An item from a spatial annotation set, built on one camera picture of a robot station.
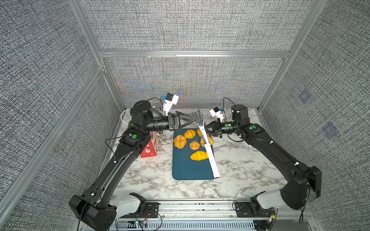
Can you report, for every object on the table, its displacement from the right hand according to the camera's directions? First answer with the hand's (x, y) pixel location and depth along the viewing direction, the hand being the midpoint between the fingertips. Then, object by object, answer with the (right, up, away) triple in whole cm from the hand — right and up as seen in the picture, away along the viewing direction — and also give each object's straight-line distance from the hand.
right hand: (202, 127), depth 68 cm
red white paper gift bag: (-29, -15, +21) cm, 39 cm away
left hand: (-4, +3, -14) cm, 15 cm away
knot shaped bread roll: (-11, -10, +29) cm, 33 cm away
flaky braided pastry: (+9, -10, +29) cm, 32 cm away
